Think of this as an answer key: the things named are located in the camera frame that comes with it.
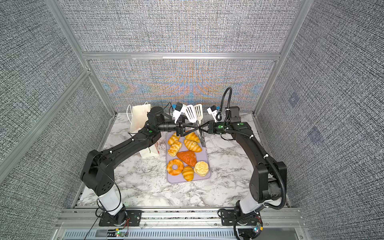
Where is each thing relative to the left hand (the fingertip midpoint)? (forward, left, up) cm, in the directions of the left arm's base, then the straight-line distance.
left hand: (196, 126), depth 72 cm
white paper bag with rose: (+20, +34, -15) cm, 43 cm away
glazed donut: (-9, +14, -29) cm, 34 cm away
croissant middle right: (+6, +1, -26) cm, 27 cm away
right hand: (+4, -3, -6) cm, 8 cm away
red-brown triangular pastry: (-2, +4, -26) cm, 26 cm away
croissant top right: (+13, 0, -26) cm, 29 cm away
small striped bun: (-11, +5, -28) cm, 30 cm away
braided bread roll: (+5, +12, -26) cm, 30 cm away
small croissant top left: (+13, +13, -27) cm, 33 cm away
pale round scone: (-10, -3, -26) cm, 28 cm away
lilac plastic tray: (0, -5, -30) cm, 30 cm away
